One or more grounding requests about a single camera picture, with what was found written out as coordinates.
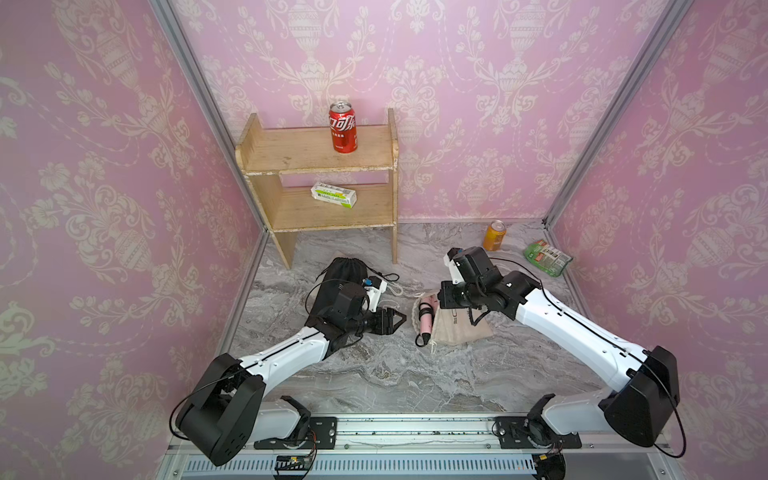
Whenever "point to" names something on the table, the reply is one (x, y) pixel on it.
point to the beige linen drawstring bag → (395, 288)
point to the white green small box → (334, 194)
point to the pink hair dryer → (427, 308)
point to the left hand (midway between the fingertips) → (400, 320)
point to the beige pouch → (454, 326)
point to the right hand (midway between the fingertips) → (438, 294)
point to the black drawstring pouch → (340, 271)
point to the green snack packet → (546, 258)
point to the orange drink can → (493, 235)
